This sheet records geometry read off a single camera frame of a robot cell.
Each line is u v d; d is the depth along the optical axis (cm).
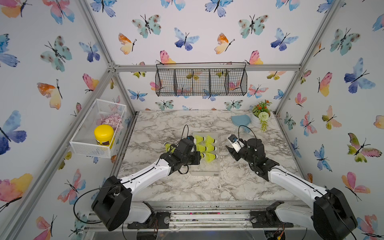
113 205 41
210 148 97
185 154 65
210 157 91
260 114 100
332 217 40
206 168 92
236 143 70
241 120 118
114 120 68
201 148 97
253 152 63
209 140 101
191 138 77
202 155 86
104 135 63
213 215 77
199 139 102
